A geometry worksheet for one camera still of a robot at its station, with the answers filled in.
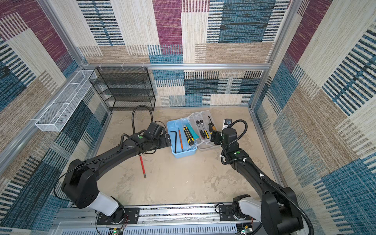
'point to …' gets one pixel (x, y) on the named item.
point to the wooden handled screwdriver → (214, 129)
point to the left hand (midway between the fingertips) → (166, 139)
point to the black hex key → (176, 141)
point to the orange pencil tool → (181, 142)
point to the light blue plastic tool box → (203, 145)
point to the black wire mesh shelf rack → (124, 88)
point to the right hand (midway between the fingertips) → (220, 132)
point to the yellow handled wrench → (207, 135)
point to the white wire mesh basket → (55, 116)
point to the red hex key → (142, 166)
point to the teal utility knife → (193, 134)
